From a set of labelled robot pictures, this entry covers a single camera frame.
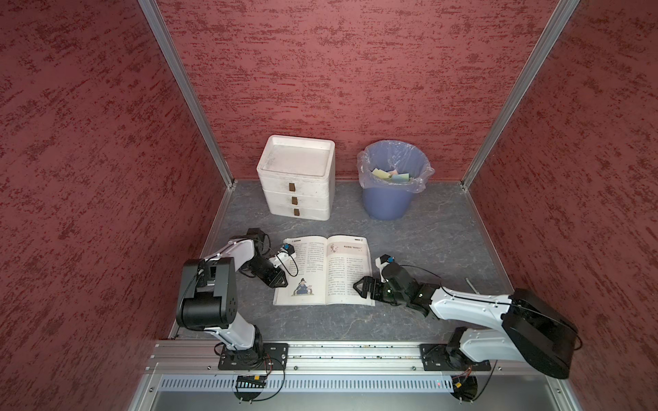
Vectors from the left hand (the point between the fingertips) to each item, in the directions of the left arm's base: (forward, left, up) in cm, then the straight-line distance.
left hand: (279, 285), depth 88 cm
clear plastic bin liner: (+45, -47, +21) cm, 68 cm away
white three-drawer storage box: (+31, -6, +23) cm, 40 cm away
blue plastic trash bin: (+32, -41, +8) cm, 52 cm away
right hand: (-3, -29, +1) cm, 29 cm away
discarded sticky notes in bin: (+43, -43, +13) cm, 62 cm away
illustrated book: (+6, -17, +2) cm, 18 cm away
